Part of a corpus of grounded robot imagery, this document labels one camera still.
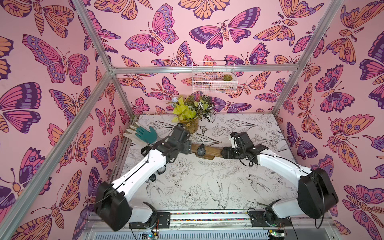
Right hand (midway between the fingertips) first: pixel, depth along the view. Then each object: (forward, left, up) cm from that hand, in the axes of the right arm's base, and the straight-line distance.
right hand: (226, 151), depth 88 cm
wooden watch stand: (0, +9, -2) cm, 9 cm away
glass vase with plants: (+25, +23, +10) cm, 35 cm away
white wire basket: (+41, +7, +24) cm, 48 cm away
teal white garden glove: (+18, +52, -10) cm, 56 cm away
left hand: (0, +23, +8) cm, 24 cm away
